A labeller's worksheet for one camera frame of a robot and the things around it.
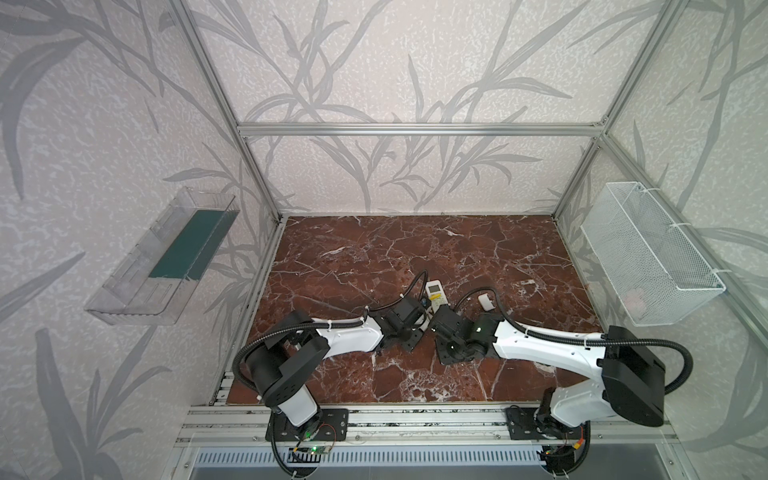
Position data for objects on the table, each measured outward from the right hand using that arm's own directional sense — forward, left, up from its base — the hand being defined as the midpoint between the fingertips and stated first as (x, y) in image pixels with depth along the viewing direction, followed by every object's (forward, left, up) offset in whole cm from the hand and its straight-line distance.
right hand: (440, 343), depth 83 cm
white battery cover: (+15, -17, -5) cm, 23 cm away
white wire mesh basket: (+4, -43, +30) cm, 52 cm away
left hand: (+7, +6, -3) cm, 9 cm away
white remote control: (+17, 0, -3) cm, 18 cm away
